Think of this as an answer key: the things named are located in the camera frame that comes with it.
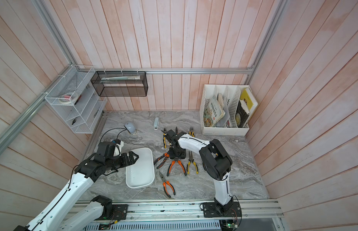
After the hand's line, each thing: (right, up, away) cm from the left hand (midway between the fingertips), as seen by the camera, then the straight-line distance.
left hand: (132, 161), depth 77 cm
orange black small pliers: (+24, +16, +30) cm, 42 cm away
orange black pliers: (+22, -5, +13) cm, 26 cm away
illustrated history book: (+50, +28, +22) cm, 62 cm away
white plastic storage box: (+2, -11, +10) cm, 15 cm away
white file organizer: (+57, +30, +15) cm, 66 cm away
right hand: (+24, -2, +16) cm, 29 cm away
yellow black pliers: (+35, -3, +15) cm, 38 cm away
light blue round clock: (-9, +18, +24) cm, 31 cm away
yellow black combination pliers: (+16, +9, +23) cm, 30 cm away
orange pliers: (+17, -1, +15) cm, 23 cm away
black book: (+70, +27, +19) cm, 77 cm away
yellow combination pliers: (+36, +14, +30) cm, 49 cm away
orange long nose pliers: (+17, -15, +5) cm, 23 cm away
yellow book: (+71, +34, +11) cm, 80 cm away
